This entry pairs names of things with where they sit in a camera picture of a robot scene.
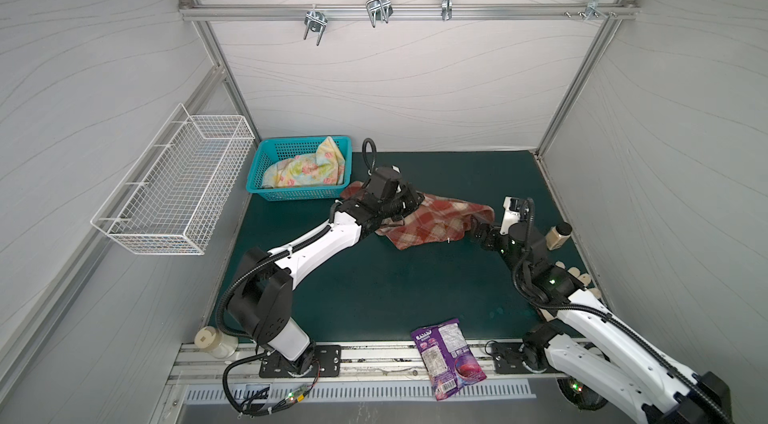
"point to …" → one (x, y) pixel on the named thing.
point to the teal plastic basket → (274, 150)
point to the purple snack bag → (448, 357)
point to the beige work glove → (582, 278)
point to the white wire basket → (172, 200)
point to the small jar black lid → (558, 235)
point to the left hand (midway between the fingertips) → (430, 193)
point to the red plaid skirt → (436, 220)
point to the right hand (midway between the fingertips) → (494, 211)
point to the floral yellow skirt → (326, 166)
